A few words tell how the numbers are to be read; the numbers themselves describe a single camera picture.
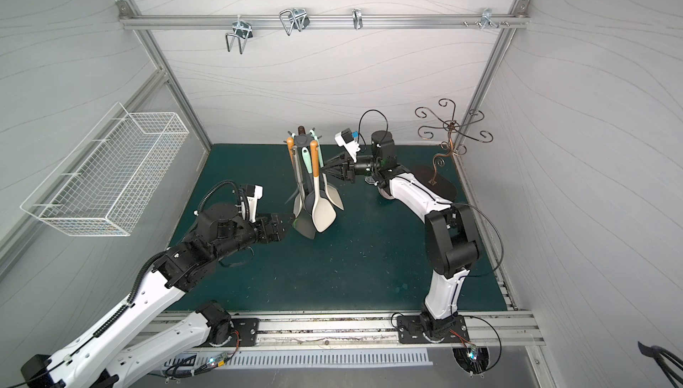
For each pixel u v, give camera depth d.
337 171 0.75
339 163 0.73
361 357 0.70
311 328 0.75
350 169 0.71
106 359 0.41
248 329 0.73
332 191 0.93
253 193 0.63
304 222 0.82
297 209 0.93
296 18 0.77
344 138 0.70
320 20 0.78
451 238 0.49
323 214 0.84
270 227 0.61
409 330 0.73
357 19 0.78
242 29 0.78
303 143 0.67
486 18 0.76
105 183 0.69
